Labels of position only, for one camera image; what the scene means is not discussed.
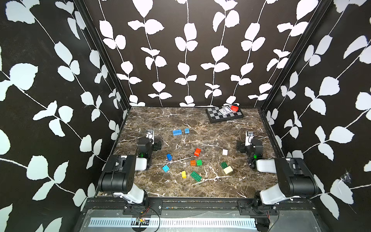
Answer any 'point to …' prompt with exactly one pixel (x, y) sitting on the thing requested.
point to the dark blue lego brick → (169, 156)
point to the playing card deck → (225, 110)
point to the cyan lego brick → (165, 168)
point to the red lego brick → (197, 152)
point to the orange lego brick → (192, 163)
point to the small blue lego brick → (187, 130)
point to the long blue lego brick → (177, 132)
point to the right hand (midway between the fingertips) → (244, 137)
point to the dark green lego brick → (224, 165)
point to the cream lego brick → (228, 169)
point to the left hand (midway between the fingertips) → (152, 135)
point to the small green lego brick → (199, 162)
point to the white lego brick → (224, 152)
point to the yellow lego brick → (183, 174)
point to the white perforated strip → (175, 222)
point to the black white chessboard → (214, 115)
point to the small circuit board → (140, 222)
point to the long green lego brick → (196, 176)
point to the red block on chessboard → (235, 108)
